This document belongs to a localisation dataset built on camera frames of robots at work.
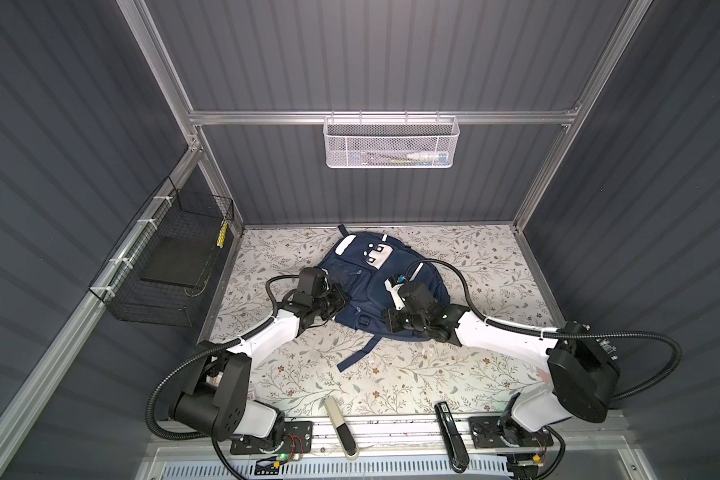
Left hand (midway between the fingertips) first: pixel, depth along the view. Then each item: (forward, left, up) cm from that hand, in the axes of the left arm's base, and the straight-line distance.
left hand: (354, 296), depth 88 cm
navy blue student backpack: (+13, -2, 0) cm, 13 cm away
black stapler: (-39, -22, -6) cm, 46 cm away
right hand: (-7, -8, -1) cm, 11 cm away
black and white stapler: (-35, +4, -7) cm, 36 cm away
